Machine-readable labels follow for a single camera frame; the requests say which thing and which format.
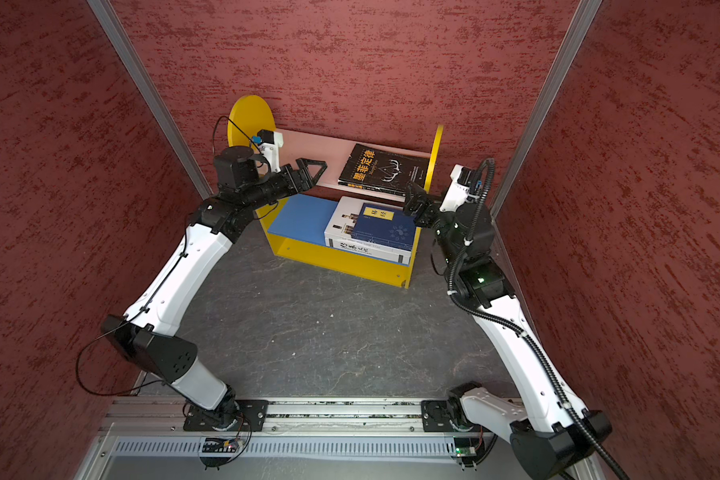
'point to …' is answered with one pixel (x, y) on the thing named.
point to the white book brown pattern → (344, 217)
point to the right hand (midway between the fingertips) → (420, 191)
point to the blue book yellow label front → (385, 225)
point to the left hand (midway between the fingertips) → (317, 175)
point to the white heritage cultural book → (389, 254)
